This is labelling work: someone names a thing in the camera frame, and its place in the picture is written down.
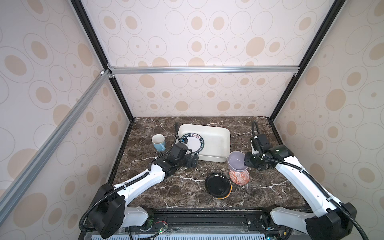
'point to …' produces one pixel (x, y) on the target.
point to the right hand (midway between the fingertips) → (246, 161)
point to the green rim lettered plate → (195, 143)
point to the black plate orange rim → (218, 185)
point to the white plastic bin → (217, 141)
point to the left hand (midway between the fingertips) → (195, 154)
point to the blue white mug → (159, 142)
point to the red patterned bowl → (240, 178)
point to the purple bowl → (236, 161)
